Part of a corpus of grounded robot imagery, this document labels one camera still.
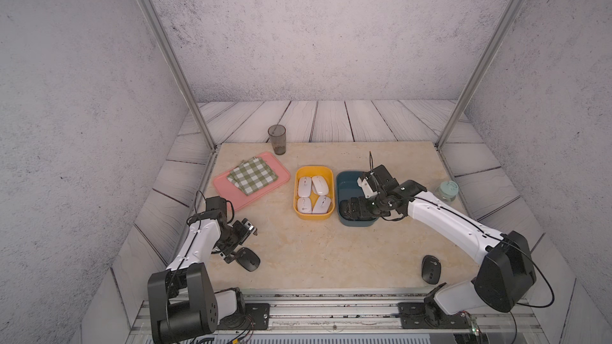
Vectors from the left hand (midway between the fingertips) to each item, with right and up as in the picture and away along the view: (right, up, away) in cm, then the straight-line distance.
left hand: (252, 239), depth 85 cm
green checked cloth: (-6, +21, +23) cm, 32 cm away
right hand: (+37, +11, -3) cm, 39 cm away
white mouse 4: (+18, +10, +11) cm, 24 cm away
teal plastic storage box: (+36, +17, +16) cm, 43 cm away
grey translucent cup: (+5, +40, +26) cm, 48 cm away
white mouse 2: (+18, +17, +18) cm, 30 cm away
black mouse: (+61, -9, -4) cm, 62 cm away
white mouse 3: (+25, +10, +11) cm, 29 cm away
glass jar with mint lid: (+73, +16, +8) cm, 76 cm away
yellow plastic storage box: (+20, +23, +20) cm, 36 cm away
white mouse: (+25, +18, +17) cm, 35 cm away
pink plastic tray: (-12, +12, +19) cm, 25 cm away
